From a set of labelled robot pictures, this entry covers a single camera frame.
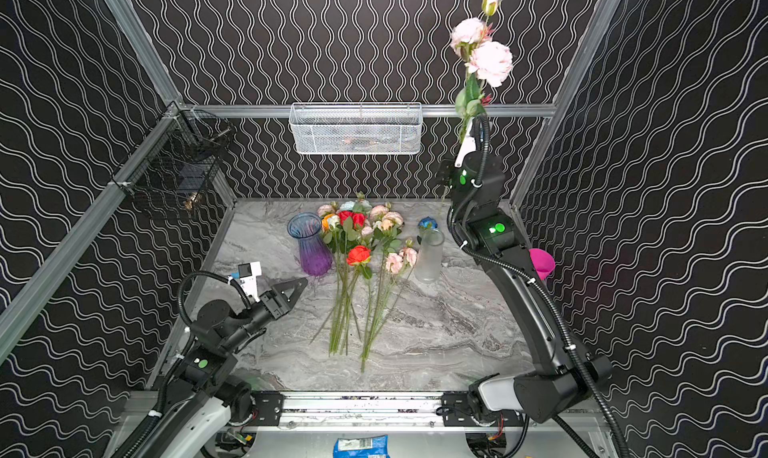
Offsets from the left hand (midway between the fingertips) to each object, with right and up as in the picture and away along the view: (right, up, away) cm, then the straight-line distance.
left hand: (308, 286), depth 68 cm
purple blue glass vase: (-7, +3, +36) cm, 37 cm away
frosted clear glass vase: (+32, +3, +27) cm, 42 cm away
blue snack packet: (+12, -37, +1) cm, 39 cm away
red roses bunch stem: (+3, +13, +32) cm, 35 cm away
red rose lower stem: (+9, +4, +27) cm, 29 cm away
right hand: (+33, +31, -4) cm, 46 cm away
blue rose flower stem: (+33, +16, +38) cm, 53 cm away
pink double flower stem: (+22, +1, +29) cm, 37 cm away
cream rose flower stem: (+18, +14, +38) cm, 44 cm away
